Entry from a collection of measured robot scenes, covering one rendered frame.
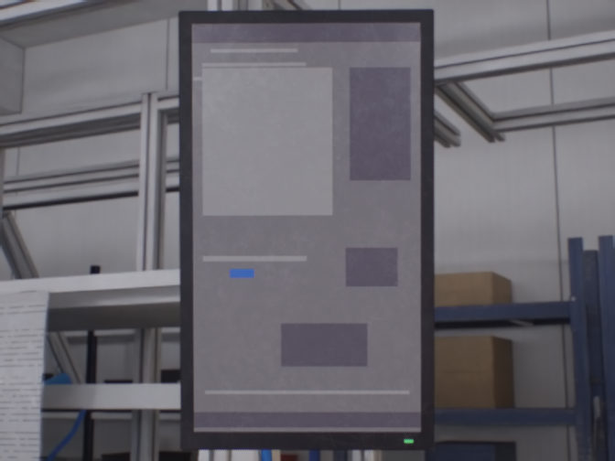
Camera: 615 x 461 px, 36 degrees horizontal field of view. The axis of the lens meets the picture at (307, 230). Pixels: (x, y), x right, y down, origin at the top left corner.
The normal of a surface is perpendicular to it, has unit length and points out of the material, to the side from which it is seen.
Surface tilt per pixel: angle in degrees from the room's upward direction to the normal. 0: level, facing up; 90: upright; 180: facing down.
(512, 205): 90
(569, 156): 90
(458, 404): 90
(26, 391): 89
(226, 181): 101
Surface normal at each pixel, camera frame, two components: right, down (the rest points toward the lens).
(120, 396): -0.44, -0.16
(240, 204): -0.01, 0.02
